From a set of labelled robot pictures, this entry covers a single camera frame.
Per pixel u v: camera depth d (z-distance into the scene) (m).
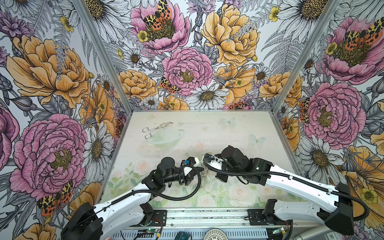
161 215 0.75
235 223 0.73
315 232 0.68
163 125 1.12
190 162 0.62
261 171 0.50
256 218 0.74
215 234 0.69
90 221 0.42
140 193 0.54
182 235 0.63
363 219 0.43
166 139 1.05
